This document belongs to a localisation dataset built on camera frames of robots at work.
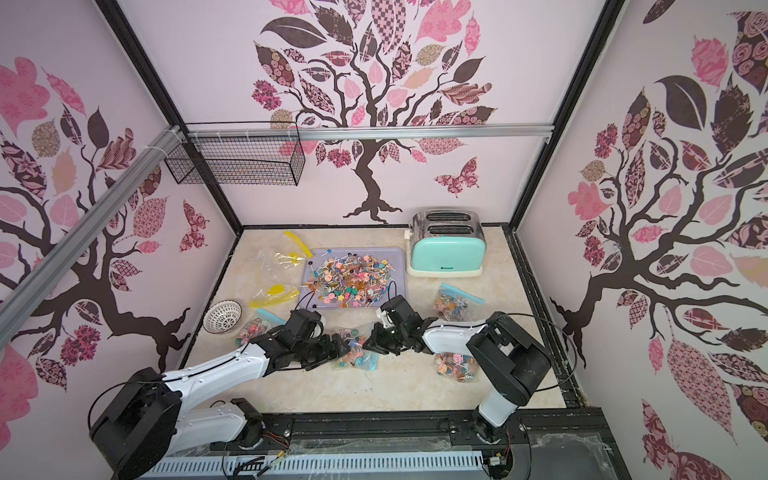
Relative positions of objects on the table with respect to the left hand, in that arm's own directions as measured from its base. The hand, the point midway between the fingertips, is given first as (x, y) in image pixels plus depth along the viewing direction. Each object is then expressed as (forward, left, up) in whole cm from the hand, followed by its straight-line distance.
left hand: (340, 359), depth 84 cm
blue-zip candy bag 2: (0, -5, 0) cm, 5 cm away
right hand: (+3, -6, +3) cm, 7 cm away
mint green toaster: (+33, -33, +13) cm, 48 cm away
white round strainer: (+14, +39, 0) cm, 42 cm away
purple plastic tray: (+39, -17, -1) cm, 43 cm away
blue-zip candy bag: (-2, -35, -1) cm, 35 cm away
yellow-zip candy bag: (+37, +24, +2) cm, 45 cm away
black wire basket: (+78, +48, +16) cm, 93 cm away
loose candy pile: (+27, -1, 0) cm, 27 cm away
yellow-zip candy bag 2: (+20, +23, +4) cm, 31 cm away
